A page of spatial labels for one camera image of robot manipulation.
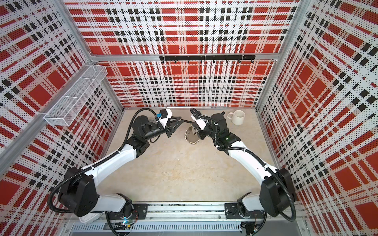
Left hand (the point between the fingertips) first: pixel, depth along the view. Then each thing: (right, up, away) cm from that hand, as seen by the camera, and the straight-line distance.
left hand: (182, 120), depth 74 cm
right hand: (+6, -2, +4) cm, 8 cm away
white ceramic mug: (+36, +2, +30) cm, 47 cm away
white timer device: (-43, -47, -5) cm, 64 cm away
